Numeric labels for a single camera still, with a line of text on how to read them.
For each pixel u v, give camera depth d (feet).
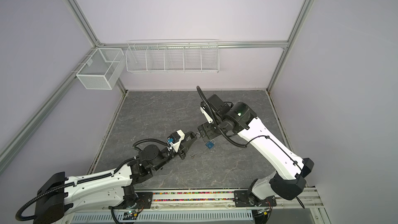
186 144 1.96
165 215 2.32
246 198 2.42
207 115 1.67
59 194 1.37
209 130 1.86
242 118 1.35
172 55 3.25
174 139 1.78
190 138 2.22
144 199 2.42
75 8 2.52
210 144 3.01
